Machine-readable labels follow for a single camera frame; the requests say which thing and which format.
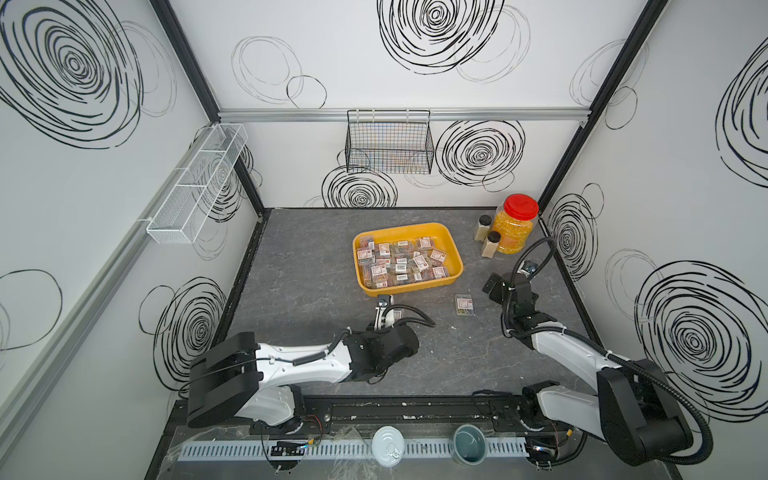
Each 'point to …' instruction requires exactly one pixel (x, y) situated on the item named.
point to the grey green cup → (469, 444)
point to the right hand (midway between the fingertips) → (506, 282)
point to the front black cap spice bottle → (493, 239)
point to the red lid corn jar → (513, 221)
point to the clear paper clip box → (464, 305)
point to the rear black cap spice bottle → (483, 227)
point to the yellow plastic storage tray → (406, 258)
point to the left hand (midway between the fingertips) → (401, 325)
